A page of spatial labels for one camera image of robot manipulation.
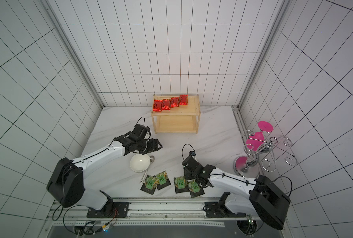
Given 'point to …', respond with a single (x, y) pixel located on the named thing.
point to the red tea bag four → (183, 99)
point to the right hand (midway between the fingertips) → (185, 171)
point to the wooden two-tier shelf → (182, 120)
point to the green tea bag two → (163, 180)
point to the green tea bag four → (193, 186)
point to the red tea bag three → (174, 102)
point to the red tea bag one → (157, 105)
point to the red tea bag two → (165, 104)
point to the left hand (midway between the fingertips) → (155, 150)
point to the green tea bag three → (181, 184)
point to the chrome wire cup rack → (247, 166)
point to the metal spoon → (151, 159)
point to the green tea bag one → (149, 184)
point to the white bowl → (140, 162)
